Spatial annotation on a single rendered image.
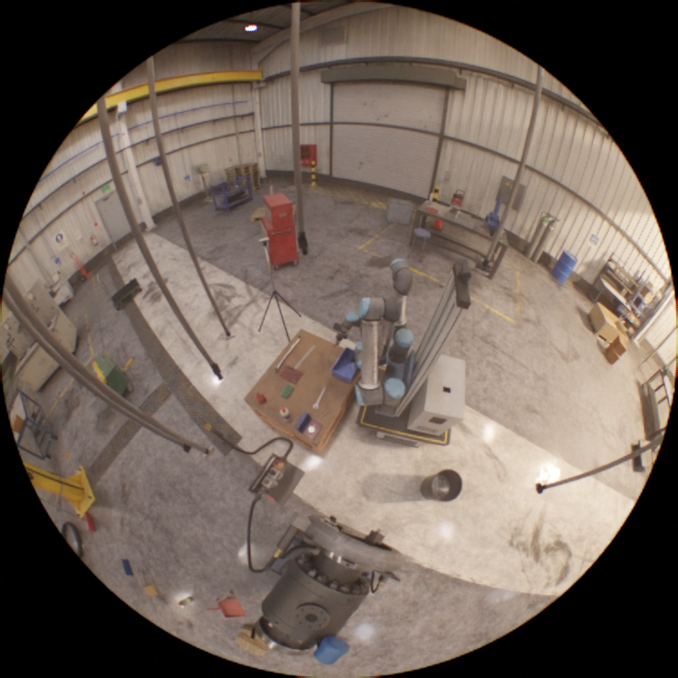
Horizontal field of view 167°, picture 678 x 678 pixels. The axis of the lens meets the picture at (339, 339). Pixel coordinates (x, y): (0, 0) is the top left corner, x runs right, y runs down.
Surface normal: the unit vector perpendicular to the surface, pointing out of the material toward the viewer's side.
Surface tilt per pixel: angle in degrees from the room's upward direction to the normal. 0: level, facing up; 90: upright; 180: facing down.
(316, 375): 0
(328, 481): 0
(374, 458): 0
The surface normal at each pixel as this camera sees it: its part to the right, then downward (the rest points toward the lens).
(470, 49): -0.57, 0.64
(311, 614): 0.02, -0.62
